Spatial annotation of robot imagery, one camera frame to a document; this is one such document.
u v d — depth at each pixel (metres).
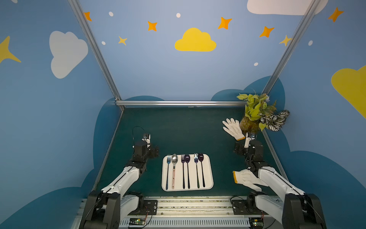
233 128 1.08
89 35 0.78
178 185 0.82
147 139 0.77
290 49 0.85
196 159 0.93
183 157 0.93
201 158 0.92
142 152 0.66
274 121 0.84
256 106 0.89
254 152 0.66
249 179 0.84
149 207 0.75
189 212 0.73
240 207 0.74
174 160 0.90
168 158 0.93
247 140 0.78
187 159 0.91
